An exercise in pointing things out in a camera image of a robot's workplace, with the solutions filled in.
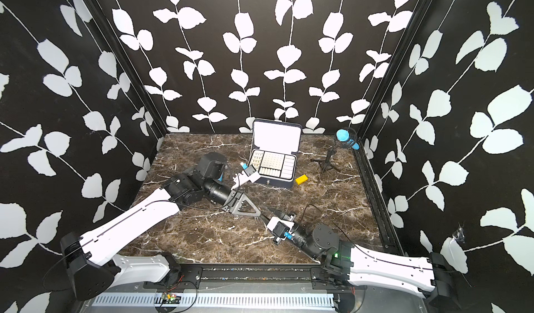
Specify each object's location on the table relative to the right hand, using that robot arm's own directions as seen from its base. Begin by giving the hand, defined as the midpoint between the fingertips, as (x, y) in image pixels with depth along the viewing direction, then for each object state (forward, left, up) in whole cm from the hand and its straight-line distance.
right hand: (262, 205), depth 61 cm
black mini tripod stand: (+32, -28, -22) cm, 48 cm away
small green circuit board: (-21, +33, -30) cm, 49 cm away
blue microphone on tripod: (+33, -32, -3) cm, 46 cm away
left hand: (-3, +1, +2) cm, 4 cm away
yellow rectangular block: (+28, -16, -29) cm, 43 cm away
